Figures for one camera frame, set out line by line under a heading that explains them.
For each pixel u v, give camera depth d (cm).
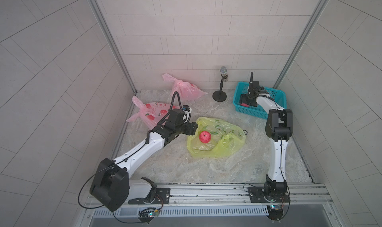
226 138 85
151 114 91
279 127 60
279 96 105
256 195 71
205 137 86
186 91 102
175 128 61
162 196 71
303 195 73
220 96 112
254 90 82
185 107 71
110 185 39
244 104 98
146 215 65
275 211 69
